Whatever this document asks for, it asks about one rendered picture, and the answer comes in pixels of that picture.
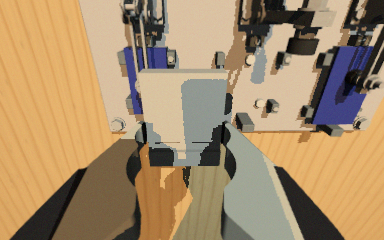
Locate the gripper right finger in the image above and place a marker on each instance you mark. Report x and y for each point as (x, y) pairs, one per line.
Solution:
(262, 201)

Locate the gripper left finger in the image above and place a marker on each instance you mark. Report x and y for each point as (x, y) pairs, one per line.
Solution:
(97, 202)

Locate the beige fixture plate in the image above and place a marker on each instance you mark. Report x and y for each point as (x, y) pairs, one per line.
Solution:
(196, 29)

